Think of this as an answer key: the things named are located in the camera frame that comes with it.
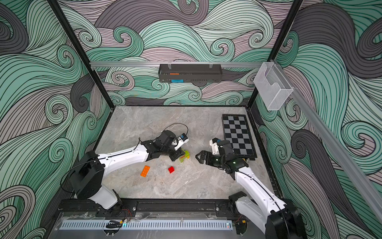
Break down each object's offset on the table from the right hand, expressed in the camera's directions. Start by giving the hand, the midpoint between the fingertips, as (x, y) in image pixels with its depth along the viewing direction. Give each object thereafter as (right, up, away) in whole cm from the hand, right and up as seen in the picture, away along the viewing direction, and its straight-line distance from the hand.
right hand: (203, 158), depth 81 cm
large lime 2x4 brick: (-10, 0, +6) cm, 11 cm away
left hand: (-12, +4, +3) cm, 13 cm away
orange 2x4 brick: (-34, -9, +4) cm, 35 cm away
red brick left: (-19, -8, +4) cm, 21 cm away
